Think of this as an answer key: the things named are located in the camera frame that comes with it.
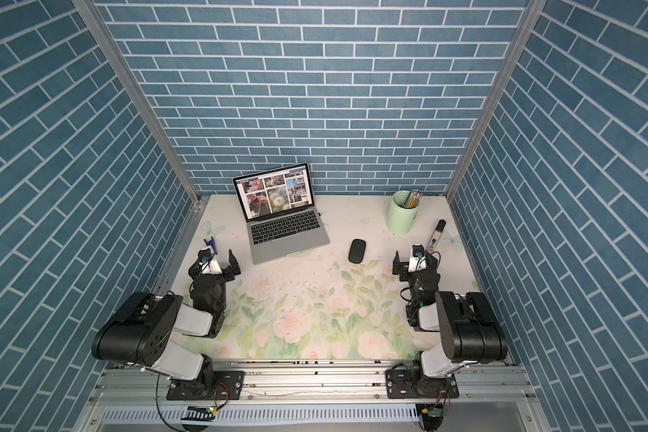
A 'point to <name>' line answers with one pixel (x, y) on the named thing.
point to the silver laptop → (277, 206)
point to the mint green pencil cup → (401, 212)
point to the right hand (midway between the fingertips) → (416, 253)
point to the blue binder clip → (211, 243)
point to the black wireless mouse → (357, 251)
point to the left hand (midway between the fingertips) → (222, 253)
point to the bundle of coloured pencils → (413, 199)
